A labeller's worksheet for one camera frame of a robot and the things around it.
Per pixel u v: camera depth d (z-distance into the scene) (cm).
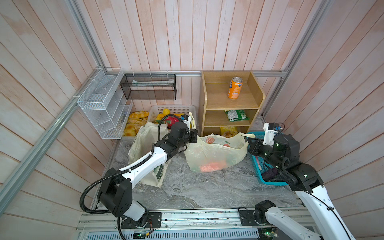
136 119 111
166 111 112
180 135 62
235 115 93
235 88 78
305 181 41
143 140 85
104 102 69
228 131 105
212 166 84
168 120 103
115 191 42
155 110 113
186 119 70
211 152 80
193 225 73
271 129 55
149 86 104
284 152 46
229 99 85
